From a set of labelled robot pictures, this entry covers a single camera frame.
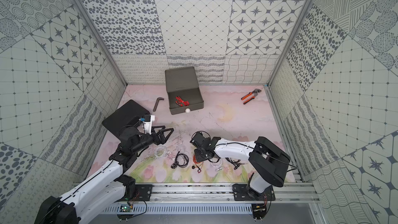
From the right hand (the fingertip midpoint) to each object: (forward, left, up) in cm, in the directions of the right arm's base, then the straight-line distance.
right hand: (201, 156), depth 85 cm
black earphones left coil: (-2, +11, +1) cm, 11 cm away
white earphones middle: (+5, +12, 0) cm, 13 cm away
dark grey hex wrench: (+38, +34, +1) cm, 51 cm away
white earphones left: (+3, +24, 0) cm, 24 cm away
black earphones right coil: (-3, -19, -1) cm, 19 cm away
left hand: (+9, +17, +19) cm, 27 cm away
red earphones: (+26, +13, +16) cm, 33 cm away
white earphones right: (-5, -9, 0) cm, 10 cm away
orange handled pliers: (+49, -39, +2) cm, 63 cm away
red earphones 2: (-2, +4, 0) cm, 4 cm away
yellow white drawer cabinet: (+38, +12, +22) cm, 45 cm away
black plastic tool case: (+24, +51, +5) cm, 57 cm away
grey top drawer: (+32, +6, +16) cm, 36 cm away
